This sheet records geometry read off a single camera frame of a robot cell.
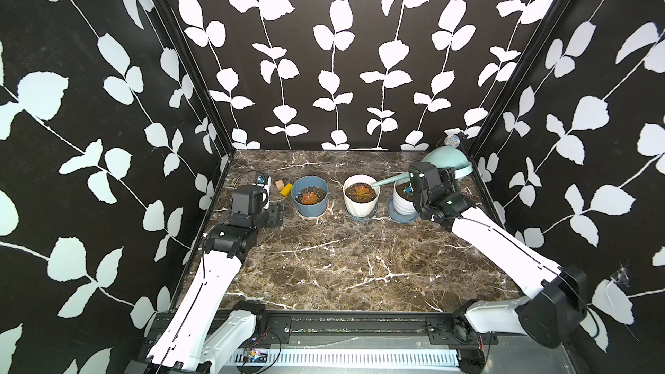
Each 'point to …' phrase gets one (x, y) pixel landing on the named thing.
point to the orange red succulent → (309, 198)
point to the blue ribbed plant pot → (310, 183)
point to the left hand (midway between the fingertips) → (268, 199)
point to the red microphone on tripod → (452, 140)
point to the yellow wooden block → (287, 190)
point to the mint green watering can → (448, 157)
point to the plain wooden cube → (280, 184)
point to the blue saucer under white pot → (397, 216)
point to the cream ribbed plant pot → (358, 207)
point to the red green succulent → (361, 192)
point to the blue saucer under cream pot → (364, 219)
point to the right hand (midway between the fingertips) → (457, 164)
